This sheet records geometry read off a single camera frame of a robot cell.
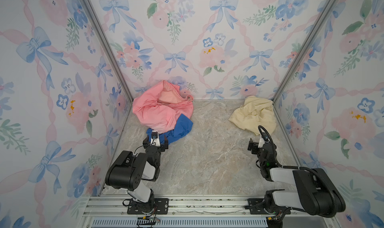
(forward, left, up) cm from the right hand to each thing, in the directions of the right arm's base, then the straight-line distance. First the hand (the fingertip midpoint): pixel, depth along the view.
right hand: (259, 139), depth 91 cm
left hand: (0, +62, +3) cm, 62 cm away
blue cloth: (+11, +47, -2) cm, 48 cm away
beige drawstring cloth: (+21, -3, 0) cm, 21 cm away
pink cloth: (+19, +64, +6) cm, 67 cm away
